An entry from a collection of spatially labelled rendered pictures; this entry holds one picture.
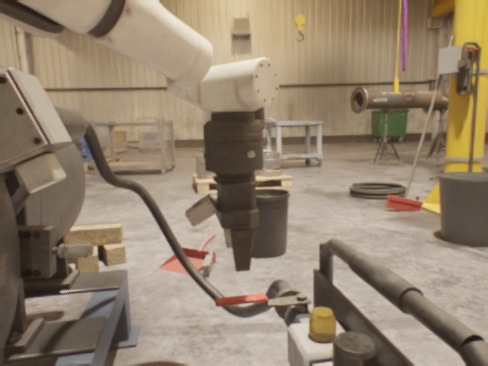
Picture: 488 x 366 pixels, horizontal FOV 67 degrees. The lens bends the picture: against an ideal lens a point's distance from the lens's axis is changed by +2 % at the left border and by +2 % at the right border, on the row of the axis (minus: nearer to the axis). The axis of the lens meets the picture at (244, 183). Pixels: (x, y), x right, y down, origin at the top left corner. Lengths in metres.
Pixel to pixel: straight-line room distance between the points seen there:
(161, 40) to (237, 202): 0.23
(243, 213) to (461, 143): 3.15
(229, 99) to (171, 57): 0.11
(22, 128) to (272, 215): 1.72
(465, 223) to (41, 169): 2.42
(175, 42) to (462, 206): 2.33
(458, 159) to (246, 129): 3.14
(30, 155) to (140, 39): 0.21
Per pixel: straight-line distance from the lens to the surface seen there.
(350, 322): 0.58
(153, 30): 0.43
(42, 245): 0.65
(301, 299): 0.63
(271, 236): 2.15
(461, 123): 3.57
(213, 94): 0.54
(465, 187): 2.59
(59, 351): 1.02
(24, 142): 0.53
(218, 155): 0.52
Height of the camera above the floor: 0.75
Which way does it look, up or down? 8 degrees down
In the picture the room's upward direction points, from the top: 2 degrees counter-clockwise
